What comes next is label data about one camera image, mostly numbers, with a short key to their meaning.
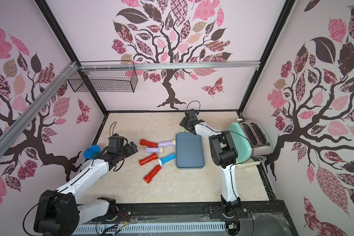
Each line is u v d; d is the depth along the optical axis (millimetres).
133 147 799
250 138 827
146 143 981
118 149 657
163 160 890
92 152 859
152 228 697
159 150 940
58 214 400
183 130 1053
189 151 948
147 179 825
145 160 899
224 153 561
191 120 812
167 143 974
